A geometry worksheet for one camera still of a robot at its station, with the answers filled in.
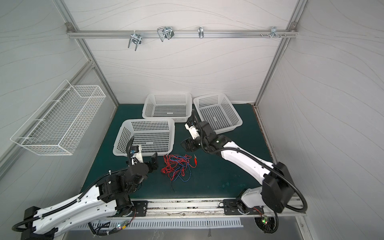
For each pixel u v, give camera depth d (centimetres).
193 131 71
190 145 69
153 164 68
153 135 101
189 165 85
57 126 67
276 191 41
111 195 50
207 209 75
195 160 90
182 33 77
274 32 76
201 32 78
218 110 118
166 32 77
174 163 85
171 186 78
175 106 119
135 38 79
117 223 70
